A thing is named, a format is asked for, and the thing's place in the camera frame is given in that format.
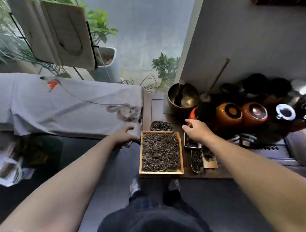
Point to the white rectangular metal dish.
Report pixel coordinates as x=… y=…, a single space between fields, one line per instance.
x=193 y=144

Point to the black metal rack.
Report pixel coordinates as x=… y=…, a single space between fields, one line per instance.
x=92 y=46

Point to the person's left forearm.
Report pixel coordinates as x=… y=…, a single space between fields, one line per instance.
x=59 y=191

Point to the brass singing bowl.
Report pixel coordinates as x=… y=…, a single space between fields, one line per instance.
x=188 y=95

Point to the person's right forearm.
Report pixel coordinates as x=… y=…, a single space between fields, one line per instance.
x=251 y=179

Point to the person's right shoe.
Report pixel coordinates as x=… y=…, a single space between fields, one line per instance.
x=174 y=185

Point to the small incense holder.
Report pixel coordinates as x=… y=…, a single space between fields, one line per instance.
x=205 y=97

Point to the long dark scoop dish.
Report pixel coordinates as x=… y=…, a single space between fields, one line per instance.
x=197 y=160

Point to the thin wooden stick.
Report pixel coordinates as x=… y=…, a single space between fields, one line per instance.
x=218 y=74

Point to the wooden mallet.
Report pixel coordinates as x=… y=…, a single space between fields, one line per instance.
x=179 y=95

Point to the white rimmed cup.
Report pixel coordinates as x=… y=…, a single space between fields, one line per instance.
x=278 y=111

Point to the dark oval dish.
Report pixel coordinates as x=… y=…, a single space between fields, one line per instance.
x=161 y=126

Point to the green leafy plant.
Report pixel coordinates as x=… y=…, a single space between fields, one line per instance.
x=98 y=21

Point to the black round jar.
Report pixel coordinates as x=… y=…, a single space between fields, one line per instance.
x=255 y=82
x=279 y=86

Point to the wooden scoop board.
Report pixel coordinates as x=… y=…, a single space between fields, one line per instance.
x=210 y=163

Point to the orange lacquer jar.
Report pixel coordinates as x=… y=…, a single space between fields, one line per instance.
x=248 y=118
x=222 y=117

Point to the striped metal lid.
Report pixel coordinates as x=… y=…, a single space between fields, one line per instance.
x=246 y=138

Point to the person's left shoe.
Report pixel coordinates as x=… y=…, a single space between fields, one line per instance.
x=135 y=186

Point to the grey painted cloth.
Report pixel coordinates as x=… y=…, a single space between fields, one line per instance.
x=59 y=107

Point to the square wooden tray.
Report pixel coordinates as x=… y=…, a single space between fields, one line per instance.
x=162 y=172

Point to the green shrub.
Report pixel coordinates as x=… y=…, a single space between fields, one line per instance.
x=165 y=65

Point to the tall green grass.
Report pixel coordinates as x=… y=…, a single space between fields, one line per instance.
x=14 y=52

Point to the person's shoe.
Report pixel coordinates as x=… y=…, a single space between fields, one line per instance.
x=174 y=185
x=135 y=186

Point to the person's right hand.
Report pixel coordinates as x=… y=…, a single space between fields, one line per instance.
x=198 y=131

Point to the person's dark trousers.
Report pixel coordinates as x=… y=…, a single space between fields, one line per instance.
x=148 y=215

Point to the person's left hand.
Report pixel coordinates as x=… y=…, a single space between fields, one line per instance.
x=124 y=138

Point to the white plant pot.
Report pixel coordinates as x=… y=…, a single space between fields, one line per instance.
x=105 y=64

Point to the orange jar black lid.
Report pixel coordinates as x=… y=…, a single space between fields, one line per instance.
x=192 y=114

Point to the pale wooden board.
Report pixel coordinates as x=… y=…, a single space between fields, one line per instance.
x=31 y=31
x=69 y=35

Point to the white ceramic pot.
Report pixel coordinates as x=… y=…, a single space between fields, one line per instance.
x=298 y=87

